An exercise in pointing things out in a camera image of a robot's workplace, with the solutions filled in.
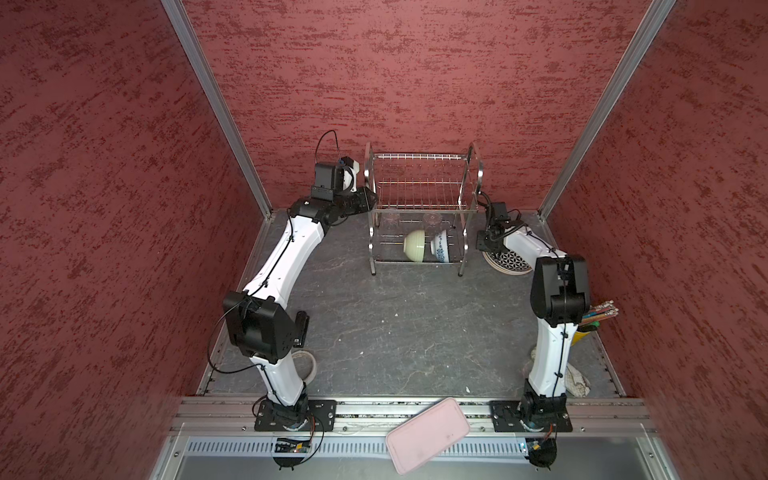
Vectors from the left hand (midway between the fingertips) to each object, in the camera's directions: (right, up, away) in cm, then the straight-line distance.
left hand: (373, 203), depth 82 cm
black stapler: (-22, -36, +5) cm, 42 cm away
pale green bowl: (+12, -13, +12) cm, 21 cm away
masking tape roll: (-21, -43, +1) cm, 48 cm away
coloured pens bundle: (+60, -29, -6) cm, 67 cm away
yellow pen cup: (+57, -37, -2) cm, 68 cm away
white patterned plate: (+46, -19, +21) cm, 54 cm away
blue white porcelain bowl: (+21, -13, +12) cm, 27 cm away
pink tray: (+14, -58, -12) cm, 60 cm away
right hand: (+39, -13, +21) cm, 46 cm away
